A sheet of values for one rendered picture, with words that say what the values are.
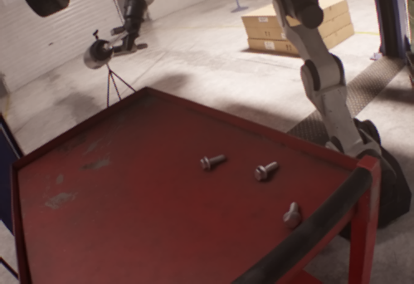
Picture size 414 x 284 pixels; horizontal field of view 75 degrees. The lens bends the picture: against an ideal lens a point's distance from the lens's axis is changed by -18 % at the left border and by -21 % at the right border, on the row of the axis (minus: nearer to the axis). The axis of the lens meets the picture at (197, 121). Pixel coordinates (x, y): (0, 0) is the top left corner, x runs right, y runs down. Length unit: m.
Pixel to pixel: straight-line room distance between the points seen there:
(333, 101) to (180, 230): 1.11
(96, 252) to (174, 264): 0.13
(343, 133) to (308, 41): 0.43
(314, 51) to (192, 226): 1.12
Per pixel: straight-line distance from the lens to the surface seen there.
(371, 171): 0.34
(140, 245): 0.44
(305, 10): 1.34
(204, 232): 0.41
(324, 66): 1.40
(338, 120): 1.42
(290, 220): 0.37
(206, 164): 0.51
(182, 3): 11.59
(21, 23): 10.11
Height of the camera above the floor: 1.14
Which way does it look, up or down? 25 degrees down
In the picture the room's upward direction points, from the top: 20 degrees counter-clockwise
